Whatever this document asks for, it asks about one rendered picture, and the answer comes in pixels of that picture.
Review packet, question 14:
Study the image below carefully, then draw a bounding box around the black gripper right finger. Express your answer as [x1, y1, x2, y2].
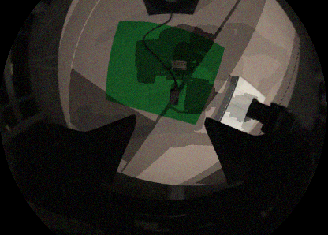
[204, 117, 285, 185]

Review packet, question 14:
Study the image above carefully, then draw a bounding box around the black square fan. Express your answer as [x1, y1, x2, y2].
[143, 0, 199, 17]

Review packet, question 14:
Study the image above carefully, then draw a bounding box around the green circuit board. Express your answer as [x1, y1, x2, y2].
[106, 21, 225, 125]

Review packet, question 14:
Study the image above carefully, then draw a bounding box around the black cable with plug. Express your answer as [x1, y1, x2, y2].
[143, 10, 180, 105]

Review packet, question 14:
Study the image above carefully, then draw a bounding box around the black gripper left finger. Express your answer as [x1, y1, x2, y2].
[50, 115, 136, 187]

